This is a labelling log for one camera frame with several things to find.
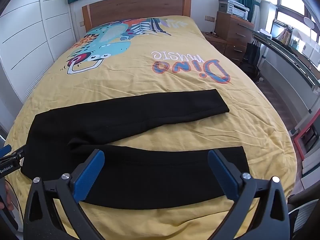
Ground white round lamp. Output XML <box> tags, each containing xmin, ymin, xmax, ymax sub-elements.
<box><xmin>303</xmin><ymin>17</ymin><xmax>316</xmax><ymax>30</ymax></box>

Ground black bag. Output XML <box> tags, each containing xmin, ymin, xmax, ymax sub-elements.
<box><xmin>239</xmin><ymin>39</ymin><xmax>262</xmax><ymax>83</ymax></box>

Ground yellow printed blanket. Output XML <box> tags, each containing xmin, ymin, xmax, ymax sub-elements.
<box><xmin>5</xmin><ymin>15</ymin><xmax>298</xmax><ymax>240</ymax></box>

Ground person's left hand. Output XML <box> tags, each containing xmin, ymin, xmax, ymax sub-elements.
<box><xmin>0</xmin><ymin>187</ymin><xmax>15</xmax><ymax>212</ymax></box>

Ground white slatted basket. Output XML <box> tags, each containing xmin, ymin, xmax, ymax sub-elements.
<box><xmin>287</xmin><ymin>200</ymin><xmax>316</xmax><ymax>233</ymax></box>

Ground black pants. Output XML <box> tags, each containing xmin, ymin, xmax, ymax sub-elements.
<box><xmin>20</xmin><ymin>89</ymin><xmax>250</xmax><ymax>210</ymax></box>

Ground wooden headboard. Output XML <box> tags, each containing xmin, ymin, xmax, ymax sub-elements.
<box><xmin>82</xmin><ymin>0</ymin><xmax>192</xmax><ymax>34</ymax></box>

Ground white wardrobe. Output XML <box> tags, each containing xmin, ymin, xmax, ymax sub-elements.
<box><xmin>0</xmin><ymin>0</ymin><xmax>77</xmax><ymax>98</ymax></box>

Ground wooden nightstand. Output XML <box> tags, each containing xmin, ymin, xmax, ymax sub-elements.
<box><xmin>201</xmin><ymin>31</ymin><xmax>228</xmax><ymax>53</ymax></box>

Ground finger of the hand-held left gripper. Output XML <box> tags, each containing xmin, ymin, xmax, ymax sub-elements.
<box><xmin>0</xmin><ymin>145</ymin><xmax>26</xmax><ymax>163</ymax></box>
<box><xmin>0</xmin><ymin>144</ymin><xmax>12</xmax><ymax>157</ymax></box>

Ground white radiator cover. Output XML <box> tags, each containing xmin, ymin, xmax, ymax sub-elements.
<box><xmin>260</xmin><ymin>52</ymin><xmax>316</xmax><ymax>114</ymax></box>

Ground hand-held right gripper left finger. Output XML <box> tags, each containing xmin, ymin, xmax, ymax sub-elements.
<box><xmin>24</xmin><ymin>149</ymin><xmax>105</xmax><ymax>240</ymax></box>

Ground red metal frame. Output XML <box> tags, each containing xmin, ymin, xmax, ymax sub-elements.
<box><xmin>291</xmin><ymin>116</ymin><xmax>320</xmax><ymax>161</ymax></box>

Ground wooden dresser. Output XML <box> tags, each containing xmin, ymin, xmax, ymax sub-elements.
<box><xmin>215</xmin><ymin>11</ymin><xmax>255</xmax><ymax>63</ymax></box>

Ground white printer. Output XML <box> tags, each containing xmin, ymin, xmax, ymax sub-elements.
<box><xmin>218</xmin><ymin>0</ymin><xmax>250</xmax><ymax>20</ymax></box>

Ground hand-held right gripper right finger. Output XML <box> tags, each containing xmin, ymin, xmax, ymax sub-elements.
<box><xmin>207</xmin><ymin>149</ymin><xmax>290</xmax><ymax>240</ymax></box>

